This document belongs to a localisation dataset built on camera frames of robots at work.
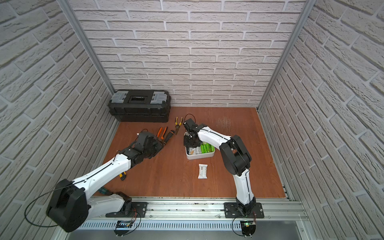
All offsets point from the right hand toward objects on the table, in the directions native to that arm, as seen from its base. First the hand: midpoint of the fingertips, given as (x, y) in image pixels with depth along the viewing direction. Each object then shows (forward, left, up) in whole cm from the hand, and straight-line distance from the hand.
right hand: (189, 144), depth 94 cm
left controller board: (-41, +34, -6) cm, 54 cm away
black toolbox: (+24, +32, +14) cm, 42 cm away
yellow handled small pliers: (+17, +8, -2) cm, 19 cm away
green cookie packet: (-4, -15, +1) cm, 15 cm away
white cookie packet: (-17, -8, -2) cm, 19 cm away
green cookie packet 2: (-4, -11, 0) cm, 12 cm away
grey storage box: (-8, -6, -1) cm, 10 cm away
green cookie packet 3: (-3, -8, +1) cm, 9 cm away
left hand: (-3, +14, +10) cm, 17 cm away
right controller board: (-45, -27, -5) cm, 53 cm away
